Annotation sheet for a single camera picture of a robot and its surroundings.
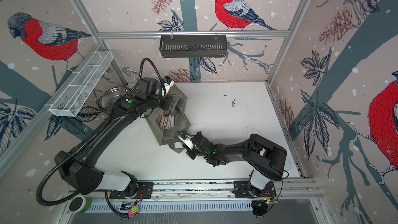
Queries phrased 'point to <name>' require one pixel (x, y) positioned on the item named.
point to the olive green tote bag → (171, 137)
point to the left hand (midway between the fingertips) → (174, 94)
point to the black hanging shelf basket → (193, 46)
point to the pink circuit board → (133, 211)
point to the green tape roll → (80, 204)
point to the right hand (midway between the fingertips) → (185, 142)
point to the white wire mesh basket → (72, 97)
